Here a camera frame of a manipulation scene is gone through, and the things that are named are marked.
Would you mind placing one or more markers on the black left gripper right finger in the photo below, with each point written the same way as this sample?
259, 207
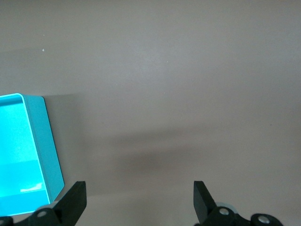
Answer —
204, 204

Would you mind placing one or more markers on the turquoise plastic storage box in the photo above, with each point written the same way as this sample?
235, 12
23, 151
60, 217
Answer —
23, 150

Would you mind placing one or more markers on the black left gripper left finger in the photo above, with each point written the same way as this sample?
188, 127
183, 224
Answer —
70, 204

